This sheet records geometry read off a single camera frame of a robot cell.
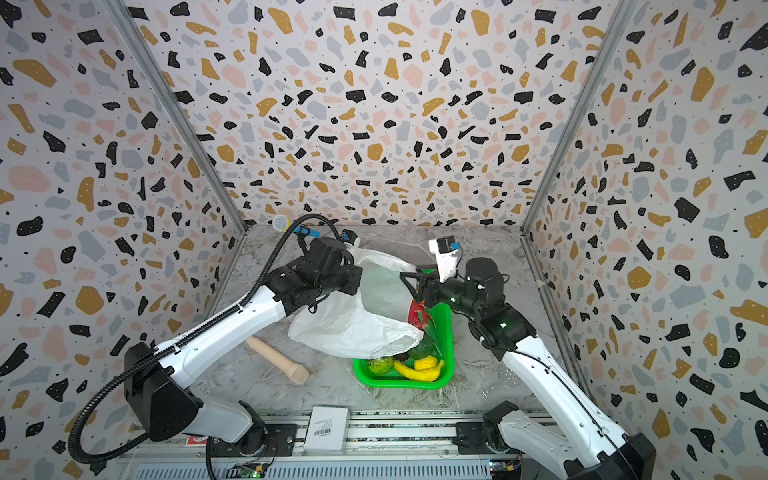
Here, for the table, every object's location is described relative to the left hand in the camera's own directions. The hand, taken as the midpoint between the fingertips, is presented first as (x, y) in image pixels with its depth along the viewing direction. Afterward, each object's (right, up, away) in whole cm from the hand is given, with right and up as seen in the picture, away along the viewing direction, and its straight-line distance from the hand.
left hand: (359, 265), depth 77 cm
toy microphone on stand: (-25, +12, +12) cm, 30 cm away
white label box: (-7, -40, -6) cm, 41 cm away
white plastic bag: (+4, -13, -7) cm, 16 cm away
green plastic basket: (+8, -32, +4) cm, 33 cm away
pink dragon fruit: (+16, -15, +9) cm, 23 cm away
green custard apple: (+6, -27, +2) cm, 28 cm away
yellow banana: (+16, -29, +1) cm, 33 cm away
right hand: (+12, -1, -11) cm, 16 cm away
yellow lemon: (+18, -26, +3) cm, 32 cm away
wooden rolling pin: (-18, -30, +4) cm, 35 cm away
